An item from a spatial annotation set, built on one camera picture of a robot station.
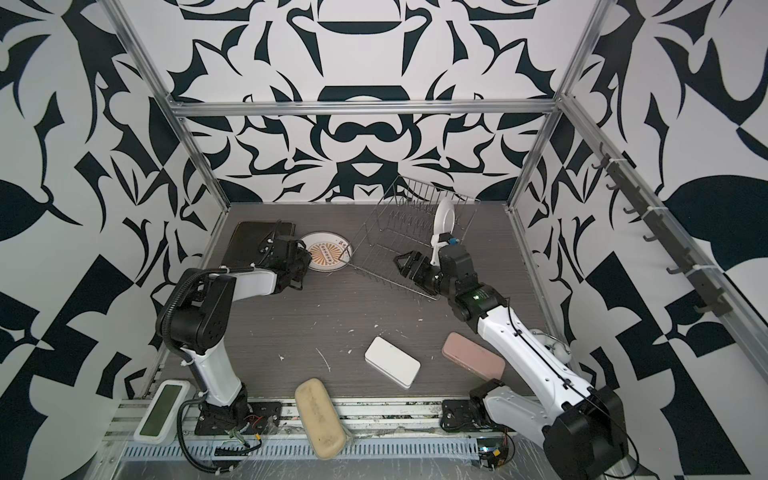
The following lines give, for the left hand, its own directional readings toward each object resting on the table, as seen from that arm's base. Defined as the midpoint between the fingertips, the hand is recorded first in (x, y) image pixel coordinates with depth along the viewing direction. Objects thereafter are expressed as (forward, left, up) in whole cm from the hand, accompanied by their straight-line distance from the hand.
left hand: (313, 246), depth 99 cm
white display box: (-48, +30, -1) cm, 57 cm away
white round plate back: (+2, -5, -5) cm, 8 cm away
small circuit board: (-56, -47, -7) cm, 74 cm away
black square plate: (+6, +22, -4) cm, 23 cm away
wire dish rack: (+16, -34, -4) cm, 38 cm away
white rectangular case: (-37, -25, -3) cm, 44 cm away
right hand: (-18, -27, +17) cm, 37 cm away
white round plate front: (+6, -43, +6) cm, 44 cm away
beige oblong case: (-50, -8, -3) cm, 51 cm away
